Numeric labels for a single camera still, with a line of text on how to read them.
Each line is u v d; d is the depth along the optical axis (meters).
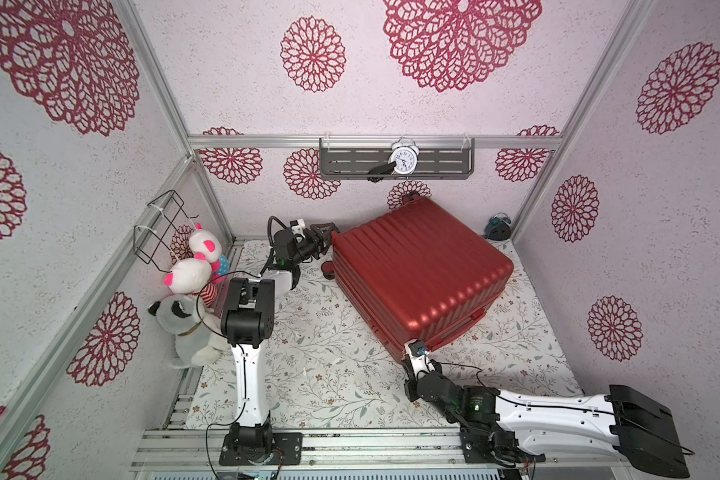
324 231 0.93
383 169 0.92
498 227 1.17
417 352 0.67
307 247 0.90
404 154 0.90
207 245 0.92
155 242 0.76
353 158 0.93
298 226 0.95
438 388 0.59
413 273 0.80
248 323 0.60
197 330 0.82
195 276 0.83
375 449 0.76
